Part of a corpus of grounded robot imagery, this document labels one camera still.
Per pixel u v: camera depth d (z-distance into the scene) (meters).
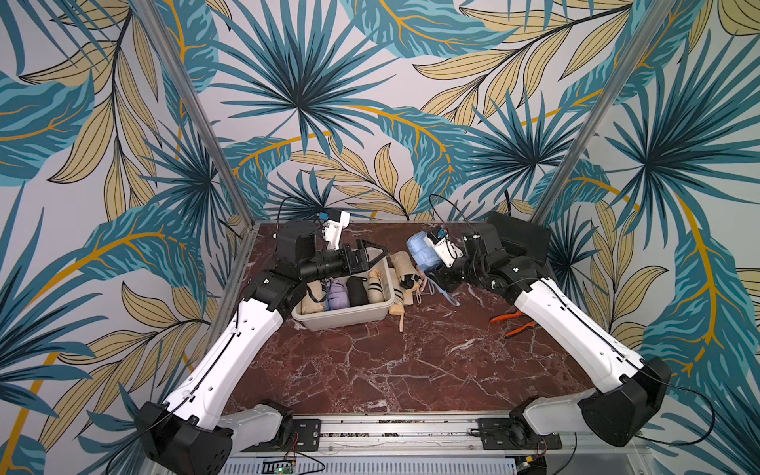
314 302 0.57
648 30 0.71
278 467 0.72
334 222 0.61
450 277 0.66
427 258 0.72
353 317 0.78
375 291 0.94
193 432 0.36
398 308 0.93
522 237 1.07
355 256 0.58
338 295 0.95
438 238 0.64
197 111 0.84
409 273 0.97
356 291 0.97
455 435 0.75
